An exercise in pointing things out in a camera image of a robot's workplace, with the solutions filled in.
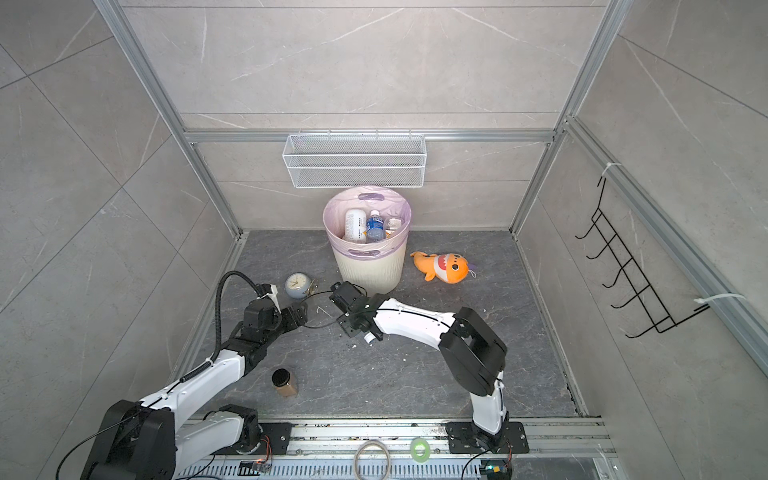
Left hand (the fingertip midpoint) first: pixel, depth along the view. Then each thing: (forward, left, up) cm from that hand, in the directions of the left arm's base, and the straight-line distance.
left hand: (294, 301), depth 88 cm
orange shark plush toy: (+12, -49, -1) cm, 51 cm away
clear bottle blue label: (+19, -25, +11) cm, 33 cm away
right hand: (-3, -18, -4) cm, 18 cm away
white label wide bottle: (+17, -19, +15) cm, 30 cm away
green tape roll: (-39, -34, -9) cm, 53 cm away
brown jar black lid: (-22, 0, -1) cm, 22 cm away
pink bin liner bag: (+26, -30, +15) cm, 43 cm away
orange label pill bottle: (+18, -31, +14) cm, 38 cm away
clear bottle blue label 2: (+8, -2, -7) cm, 11 cm away
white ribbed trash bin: (+6, -25, +3) cm, 26 cm away
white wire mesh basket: (+44, -18, +20) cm, 51 cm away
